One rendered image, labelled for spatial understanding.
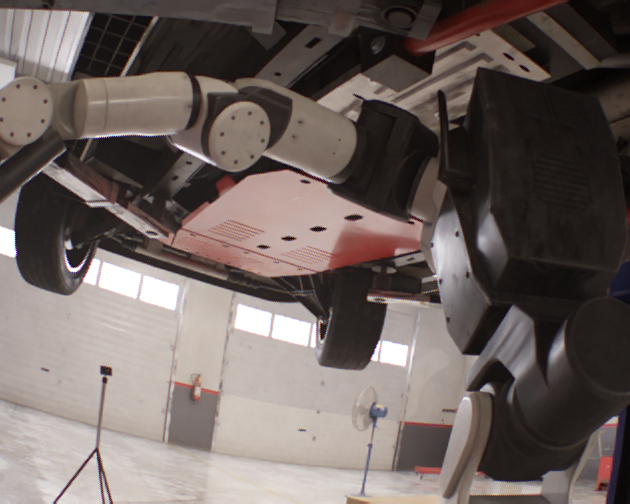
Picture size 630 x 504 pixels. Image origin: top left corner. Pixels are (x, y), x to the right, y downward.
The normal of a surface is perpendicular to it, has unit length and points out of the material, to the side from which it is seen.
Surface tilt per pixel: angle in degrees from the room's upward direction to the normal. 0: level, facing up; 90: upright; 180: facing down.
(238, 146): 116
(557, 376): 111
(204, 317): 90
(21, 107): 106
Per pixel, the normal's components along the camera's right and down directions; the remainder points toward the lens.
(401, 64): -0.14, 0.94
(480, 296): -0.89, 0.30
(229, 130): 0.65, 0.35
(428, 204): -0.41, 0.44
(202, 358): 0.54, -0.18
